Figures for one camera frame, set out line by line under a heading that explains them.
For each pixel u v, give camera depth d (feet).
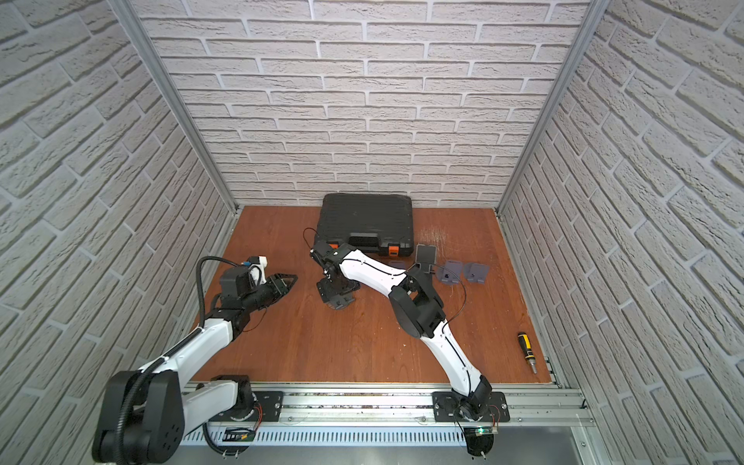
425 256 3.54
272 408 2.40
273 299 2.52
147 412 1.33
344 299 2.95
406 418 2.40
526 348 2.72
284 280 2.59
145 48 2.46
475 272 3.17
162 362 1.48
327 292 2.73
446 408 2.41
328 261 2.28
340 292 2.73
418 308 1.87
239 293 2.19
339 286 2.65
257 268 2.32
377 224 3.60
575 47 2.46
